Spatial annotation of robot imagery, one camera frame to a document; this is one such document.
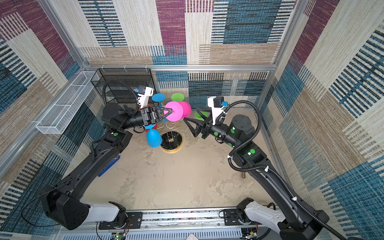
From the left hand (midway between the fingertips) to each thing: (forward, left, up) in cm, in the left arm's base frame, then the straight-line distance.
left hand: (171, 111), depth 55 cm
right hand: (0, -7, -3) cm, 7 cm away
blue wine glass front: (+8, +13, -27) cm, 31 cm away
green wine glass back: (+28, +1, -16) cm, 32 cm away
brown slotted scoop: (-6, -37, -46) cm, 59 cm away
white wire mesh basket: (+8, +56, -14) cm, 58 cm away
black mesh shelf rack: (+52, +27, -21) cm, 62 cm away
